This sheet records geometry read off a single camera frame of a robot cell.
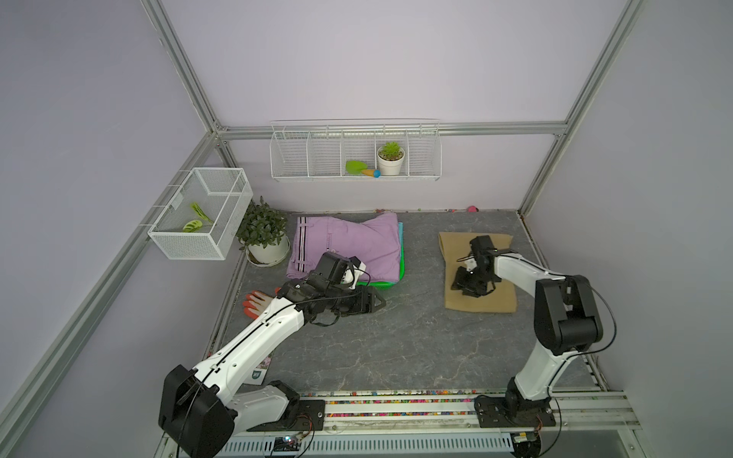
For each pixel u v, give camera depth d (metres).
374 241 0.96
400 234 0.99
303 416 0.73
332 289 0.63
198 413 0.38
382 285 0.89
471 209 1.24
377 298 0.68
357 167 1.00
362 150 0.99
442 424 0.73
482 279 0.79
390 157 0.91
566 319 0.50
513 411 0.67
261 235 0.89
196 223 0.75
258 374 0.81
